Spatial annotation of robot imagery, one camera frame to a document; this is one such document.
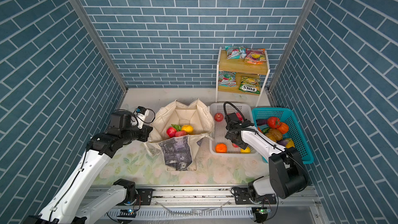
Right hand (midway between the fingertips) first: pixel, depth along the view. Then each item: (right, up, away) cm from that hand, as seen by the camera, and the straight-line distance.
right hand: (233, 137), depth 89 cm
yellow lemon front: (+7, -6, -6) cm, 10 cm away
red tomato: (+25, +8, +5) cm, 27 cm away
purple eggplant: (+20, +8, +10) cm, 24 cm away
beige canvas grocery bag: (-32, +4, -4) cm, 32 cm away
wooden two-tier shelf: (+5, +40, -1) cm, 40 cm away
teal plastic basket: (+36, +3, 0) cm, 36 cm away
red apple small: (-8, +11, +10) cm, 17 cm away
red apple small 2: (+2, +13, -8) cm, 15 cm away
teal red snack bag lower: (-2, +36, +13) cm, 38 cm away
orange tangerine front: (-7, -5, -3) cm, 10 cm away
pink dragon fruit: (-35, +4, -3) cm, 35 cm away
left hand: (-42, +8, -14) cm, 45 cm away
